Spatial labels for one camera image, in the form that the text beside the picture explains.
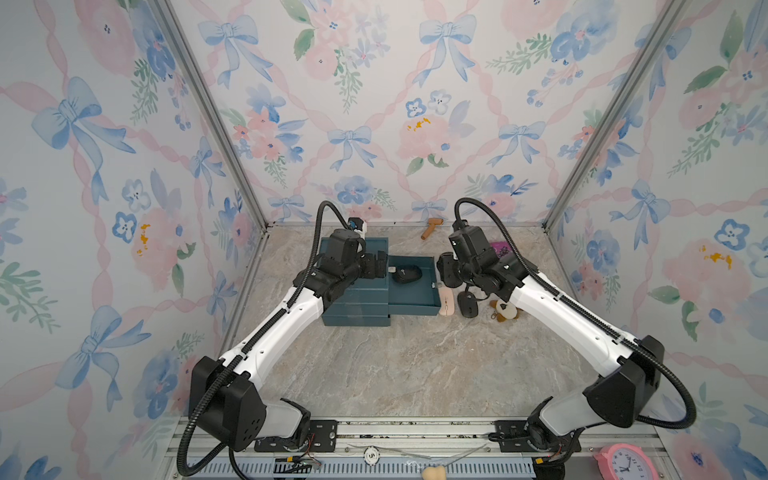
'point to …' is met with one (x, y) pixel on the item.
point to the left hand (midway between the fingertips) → (374, 253)
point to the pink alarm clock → (621, 461)
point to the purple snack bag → (501, 247)
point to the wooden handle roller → (432, 223)
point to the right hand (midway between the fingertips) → (450, 261)
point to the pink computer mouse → (447, 301)
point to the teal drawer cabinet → (364, 302)
